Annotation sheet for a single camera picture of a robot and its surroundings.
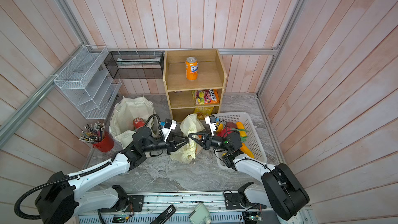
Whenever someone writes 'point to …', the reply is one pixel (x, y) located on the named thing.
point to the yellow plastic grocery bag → (189, 125)
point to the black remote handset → (169, 212)
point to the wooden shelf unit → (181, 92)
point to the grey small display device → (200, 215)
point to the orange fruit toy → (240, 125)
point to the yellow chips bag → (202, 112)
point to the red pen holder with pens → (96, 135)
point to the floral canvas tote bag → (126, 110)
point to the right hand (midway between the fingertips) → (190, 138)
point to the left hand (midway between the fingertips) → (187, 143)
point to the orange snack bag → (214, 96)
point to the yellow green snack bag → (199, 99)
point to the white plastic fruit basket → (252, 140)
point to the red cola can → (138, 122)
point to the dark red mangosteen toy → (231, 124)
